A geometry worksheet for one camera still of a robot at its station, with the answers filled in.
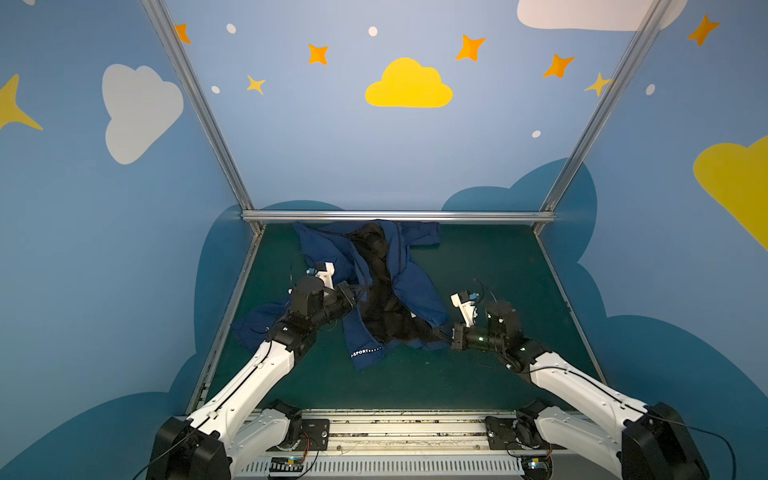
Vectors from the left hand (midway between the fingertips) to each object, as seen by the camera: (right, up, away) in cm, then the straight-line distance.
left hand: (365, 284), depth 78 cm
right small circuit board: (+43, -45, -4) cm, 63 cm away
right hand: (+19, -12, +2) cm, 23 cm away
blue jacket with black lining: (+9, -7, +18) cm, 22 cm away
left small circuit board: (-19, -44, -5) cm, 49 cm away
